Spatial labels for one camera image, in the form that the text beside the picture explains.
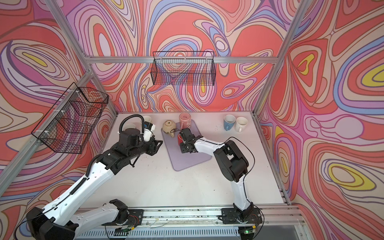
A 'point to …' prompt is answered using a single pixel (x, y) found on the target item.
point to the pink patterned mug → (185, 120)
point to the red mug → (180, 139)
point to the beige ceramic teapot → (168, 126)
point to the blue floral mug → (229, 121)
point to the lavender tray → (179, 160)
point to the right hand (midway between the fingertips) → (186, 149)
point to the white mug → (240, 124)
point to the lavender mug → (129, 125)
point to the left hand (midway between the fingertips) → (160, 139)
